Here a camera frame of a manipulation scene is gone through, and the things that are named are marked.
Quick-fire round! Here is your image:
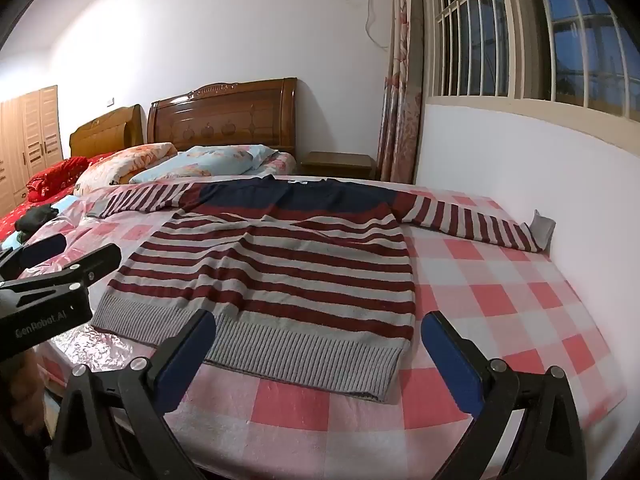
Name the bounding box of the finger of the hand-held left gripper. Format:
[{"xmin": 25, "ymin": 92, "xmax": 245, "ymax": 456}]
[
  {"xmin": 0, "ymin": 243, "xmax": 122, "ymax": 307},
  {"xmin": 0, "ymin": 233, "xmax": 68, "ymax": 282}
]

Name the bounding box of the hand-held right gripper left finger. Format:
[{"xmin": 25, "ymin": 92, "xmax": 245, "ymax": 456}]
[{"xmin": 47, "ymin": 308, "xmax": 218, "ymax": 480}]

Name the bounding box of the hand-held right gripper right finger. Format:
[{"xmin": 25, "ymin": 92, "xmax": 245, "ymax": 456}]
[{"xmin": 420, "ymin": 310, "xmax": 588, "ymax": 480}]

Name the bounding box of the striped knit sweater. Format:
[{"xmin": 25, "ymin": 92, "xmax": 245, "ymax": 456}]
[{"xmin": 85, "ymin": 176, "xmax": 546, "ymax": 404}]

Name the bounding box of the person's left hand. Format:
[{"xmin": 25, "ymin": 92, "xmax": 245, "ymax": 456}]
[{"xmin": 0, "ymin": 349, "xmax": 47, "ymax": 441}]

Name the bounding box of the dark cloth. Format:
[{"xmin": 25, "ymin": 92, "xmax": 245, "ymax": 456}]
[{"xmin": 15, "ymin": 204, "xmax": 60, "ymax": 234}]

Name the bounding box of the red folded blanket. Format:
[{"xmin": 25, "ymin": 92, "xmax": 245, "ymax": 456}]
[{"xmin": 26, "ymin": 156, "xmax": 90, "ymax": 204}]

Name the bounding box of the pink checkered bed sheet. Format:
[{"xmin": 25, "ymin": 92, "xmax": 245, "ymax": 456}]
[{"xmin": 0, "ymin": 175, "xmax": 628, "ymax": 480}]

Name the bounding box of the light wooden wardrobe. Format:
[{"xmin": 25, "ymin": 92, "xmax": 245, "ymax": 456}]
[{"xmin": 0, "ymin": 85, "xmax": 64, "ymax": 217}]

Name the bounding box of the orange floral pillow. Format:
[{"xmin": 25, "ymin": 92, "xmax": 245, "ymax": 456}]
[{"xmin": 74, "ymin": 142, "xmax": 179, "ymax": 196}]

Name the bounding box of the small wooden headboard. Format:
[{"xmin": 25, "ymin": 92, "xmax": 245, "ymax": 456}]
[{"xmin": 69, "ymin": 104, "xmax": 146, "ymax": 161}]

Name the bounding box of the grey folded paper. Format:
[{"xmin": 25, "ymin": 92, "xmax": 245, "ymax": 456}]
[{"xmin": 530, "ymin": 209, "xmax": 557, "ymax": 252}]

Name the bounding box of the light blue floral pillow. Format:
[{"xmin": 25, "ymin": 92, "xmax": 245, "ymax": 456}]
[{"xmin": 129, "ymin": 145, "xmax": 281, "ymax": 184}]

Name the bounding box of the large carved wooden headboard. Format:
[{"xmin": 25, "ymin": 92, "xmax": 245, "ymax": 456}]
[{"xmin": 146, "ymin": 78, "xmax": 299, "ymax": 171}]

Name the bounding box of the wooden nightstand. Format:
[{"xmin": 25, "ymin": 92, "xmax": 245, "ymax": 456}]
[{"xmin": 300, "ymin": 151, "xmax": 377, "ymax": 181}]

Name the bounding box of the pink floral curtain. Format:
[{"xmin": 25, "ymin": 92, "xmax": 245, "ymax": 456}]
[{"xmin": 376, "ymin": 0, "xmax": 426, "ymax": 185}]

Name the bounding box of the barred window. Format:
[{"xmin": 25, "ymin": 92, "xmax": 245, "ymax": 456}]
[{"xmin": 420, "ymin": 0, "xmax": 640, "ymax": 124}]

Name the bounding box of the white air conditioner cable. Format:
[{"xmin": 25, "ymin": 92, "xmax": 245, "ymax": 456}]
[{"xmin": 364, "ymin": 0, "xmax": 392, "ymax": 52}]

